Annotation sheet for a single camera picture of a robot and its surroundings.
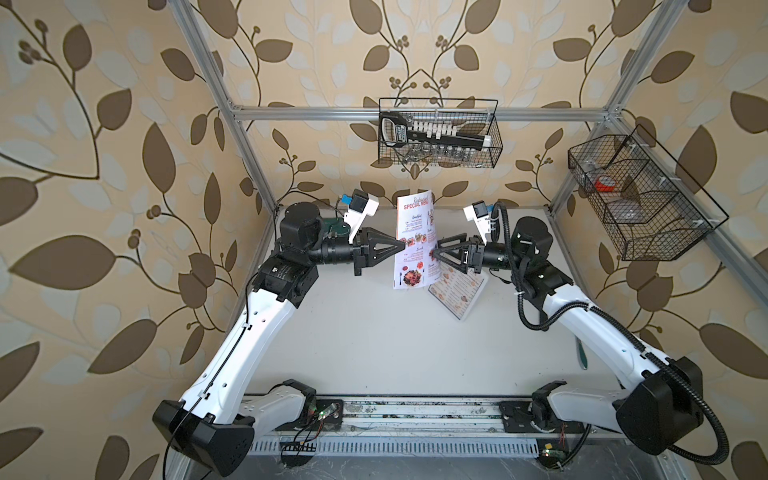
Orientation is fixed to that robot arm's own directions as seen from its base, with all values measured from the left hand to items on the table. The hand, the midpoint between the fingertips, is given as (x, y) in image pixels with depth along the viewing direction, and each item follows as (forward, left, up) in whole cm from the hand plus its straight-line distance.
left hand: (396, 243), depth 57 cm
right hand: (+5, -8, -8) cm, 13 cm away
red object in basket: (+28, -57, -8) cm, 64 cm away
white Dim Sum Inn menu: (+8, -18, -31) cm, 37 cm away
